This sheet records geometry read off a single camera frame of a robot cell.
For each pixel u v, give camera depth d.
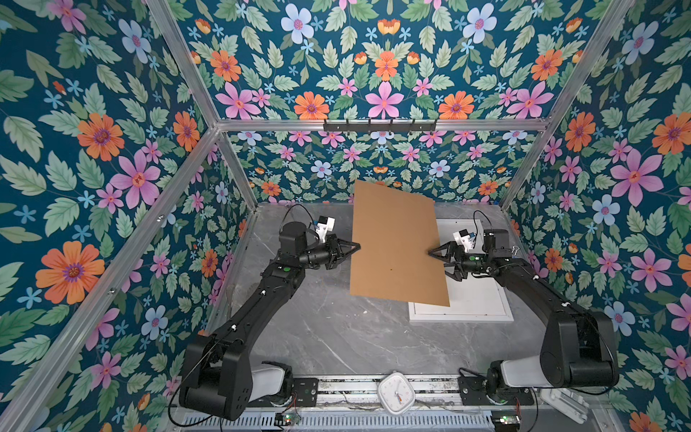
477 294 0.95
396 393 0.71
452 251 0.75
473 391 0.73
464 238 0.81
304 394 0.73
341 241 0.72
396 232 0.83
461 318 0.86
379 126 0.93
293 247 0.61
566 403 0.70
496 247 0.69
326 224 0.73
